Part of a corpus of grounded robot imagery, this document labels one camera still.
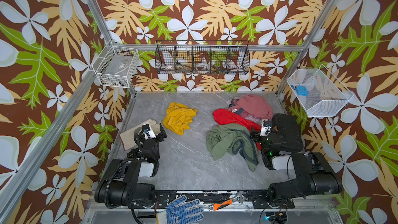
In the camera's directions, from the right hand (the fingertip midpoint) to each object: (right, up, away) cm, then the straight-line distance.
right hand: (259, 125), depth 91 cm
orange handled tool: (-28, -36, -19) cm, 49 cm away
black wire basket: (-33, +43, +7) cm, 55 cm away
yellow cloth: (-49, +5, +7) cm, 49 cm away
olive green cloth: (-22, -8, -1) cm, 24 cm away
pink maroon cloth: (+1, +11, +14) cm, 17 cm away
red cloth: (-19, +5, +12) cm, 22 cm away
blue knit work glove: (-45, -37, -20) cm, 62 cm away
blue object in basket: (+22, +20, -5) cm, 30 cm away
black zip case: (+18, -4, 0) cm, 18 cm away
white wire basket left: (-82, +35, -4) cm, 89 cm away
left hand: (-63, +1, -5) cm, 63 cm away
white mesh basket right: (+29, +18, -9) cm, 36 cm away
